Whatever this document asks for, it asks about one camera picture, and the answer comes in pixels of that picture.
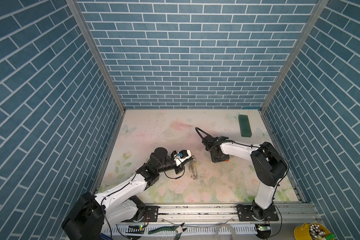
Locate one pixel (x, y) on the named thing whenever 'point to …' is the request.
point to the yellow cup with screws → (311, 231)
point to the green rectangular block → (245, 126)
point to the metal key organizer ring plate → (193, 168)
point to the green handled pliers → (178, 230)
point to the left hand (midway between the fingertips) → (191, 158)
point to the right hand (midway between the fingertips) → (218, 157)
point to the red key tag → (227, 160)
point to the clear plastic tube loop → (225, 225)
